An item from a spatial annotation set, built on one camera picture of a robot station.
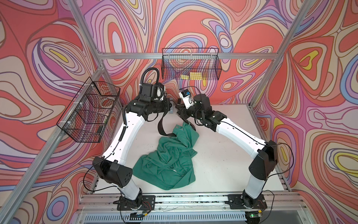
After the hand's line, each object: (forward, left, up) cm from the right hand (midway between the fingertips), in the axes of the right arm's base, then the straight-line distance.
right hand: (179, 110), depth 79 cm
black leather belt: (-13, +10, 0) cm, 17 cm away
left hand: (-1, +3, +6) cm, 7 cm away
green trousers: (-23, +7, -24) cm, 34 cm away
